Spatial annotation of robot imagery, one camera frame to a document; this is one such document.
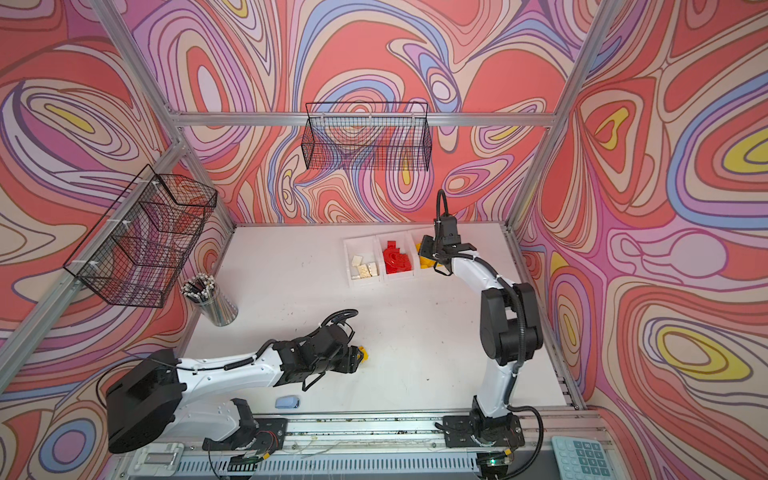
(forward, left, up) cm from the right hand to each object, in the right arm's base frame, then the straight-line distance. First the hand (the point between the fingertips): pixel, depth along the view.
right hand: (429, 251), depth 97 cm
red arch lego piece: (+1, +12, -5) cm, 13 cm away
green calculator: (-57, -29, -10) cm, 65 cm away
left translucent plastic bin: (+10, +21, -9) cm, 24 cm away
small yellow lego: (-31, +21, -9) cm, 38 cm away
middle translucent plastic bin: (+10, +8, -6) cm, 14 cm away
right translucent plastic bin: (+12, +2, -4) cm, 13 cm away
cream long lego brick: (+4, +25, -8) cm, 27 cm away
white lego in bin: (-1, +19, -7) cm, 20 cm away
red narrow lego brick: (+8, +12, -7) cm, 16 cm away
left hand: (-31, +23, -8) cm, 39 cm away
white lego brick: (0, +22, -9) cm, 24 cm away
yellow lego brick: (+1, 0, -7) cm, 7 cm away
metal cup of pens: (-18, +64, 0) cm, 67 cm away
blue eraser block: (-42, +42, -11) cm, 60 cm away
